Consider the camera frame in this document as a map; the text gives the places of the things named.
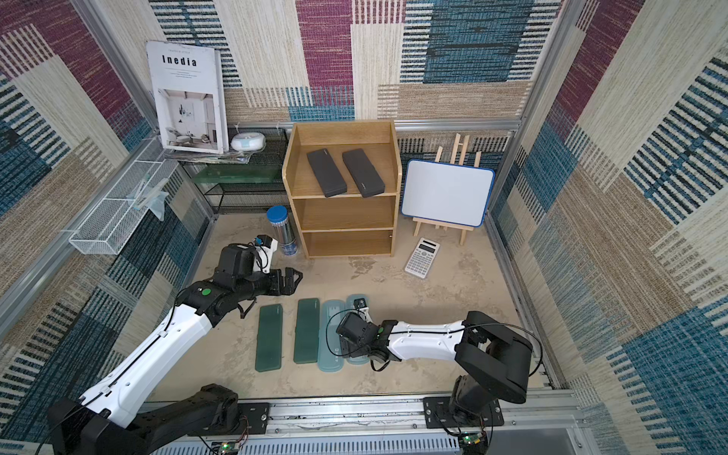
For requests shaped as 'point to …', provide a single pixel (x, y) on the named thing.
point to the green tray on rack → (240, 173)
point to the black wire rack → (239, 199)
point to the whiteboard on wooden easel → (451, 194)
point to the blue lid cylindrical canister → (278, 216)
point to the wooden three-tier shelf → (343, 178)
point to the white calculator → (423, 258)
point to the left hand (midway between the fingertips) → (288, 272)
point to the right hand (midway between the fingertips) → (356, 338)
